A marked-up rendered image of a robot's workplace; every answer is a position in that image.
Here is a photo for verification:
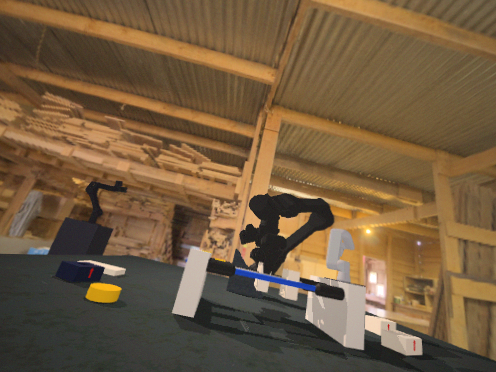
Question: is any yellow short cylinder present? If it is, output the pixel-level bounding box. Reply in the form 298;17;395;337
86;284;121;303

